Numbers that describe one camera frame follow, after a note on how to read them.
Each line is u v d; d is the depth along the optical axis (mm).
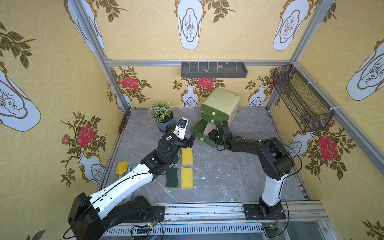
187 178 842
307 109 840
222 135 779
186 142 641
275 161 509
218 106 926
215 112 924
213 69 929
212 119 977
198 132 976
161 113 948
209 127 1029
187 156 935
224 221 732
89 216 377
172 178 836
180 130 603
